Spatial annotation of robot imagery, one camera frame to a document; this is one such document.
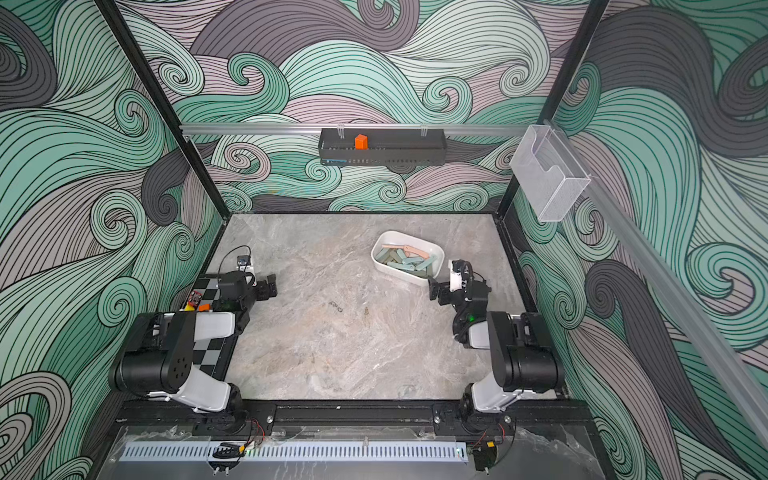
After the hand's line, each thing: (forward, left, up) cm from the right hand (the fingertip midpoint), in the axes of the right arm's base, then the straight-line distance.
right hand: (448, 275), depth 93 cm
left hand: (+1, +61, 0) cm, 61 cm away
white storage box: (+11, +12, -5) cm, 17 cm away
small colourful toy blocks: (-8, +79, -1) cm, 79 cm away
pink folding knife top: (+14, +11, -5) cm, 19 cm away
